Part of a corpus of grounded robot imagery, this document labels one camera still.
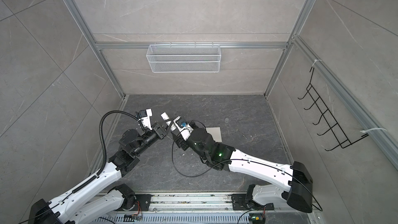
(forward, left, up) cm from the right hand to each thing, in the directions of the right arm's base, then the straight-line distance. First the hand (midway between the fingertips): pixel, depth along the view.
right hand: (178, 126), depth 68 cm
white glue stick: (+3, +6, +3) cm, 7 cm away
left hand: (+3, +2, +3) cm, 5 cm away
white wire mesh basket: (+52, +1, +1) cm, 52 cm away
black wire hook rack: (-5, -66, +2) cm, 66 cm away
